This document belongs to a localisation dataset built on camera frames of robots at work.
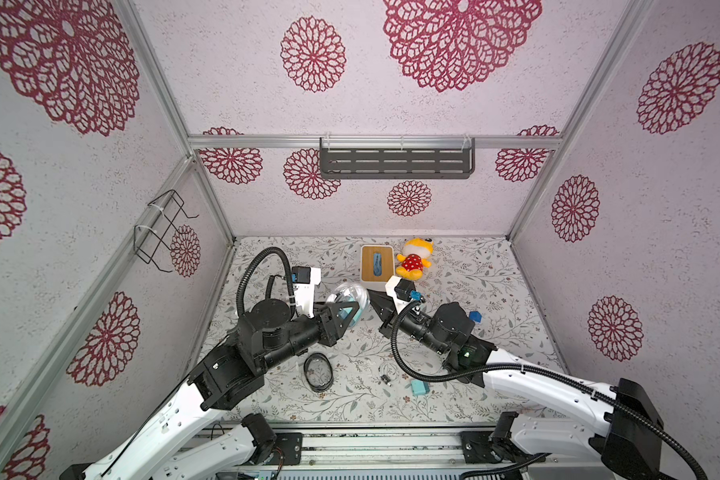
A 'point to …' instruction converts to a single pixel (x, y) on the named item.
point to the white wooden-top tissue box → (377, 264)
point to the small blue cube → (475, 315)
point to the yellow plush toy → (416, 255)
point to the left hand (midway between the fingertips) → (354, 312)
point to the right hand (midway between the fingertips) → (368, 287)
